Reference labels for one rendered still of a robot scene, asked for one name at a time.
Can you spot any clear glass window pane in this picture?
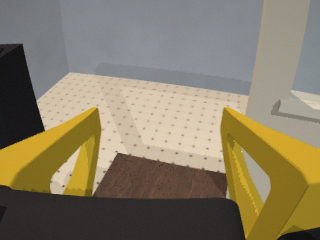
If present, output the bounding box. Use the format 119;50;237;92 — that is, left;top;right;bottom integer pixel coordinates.
289;0;320;106

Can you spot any beige window frame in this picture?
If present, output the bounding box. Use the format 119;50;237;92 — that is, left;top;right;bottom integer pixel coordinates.
241;0;320;203

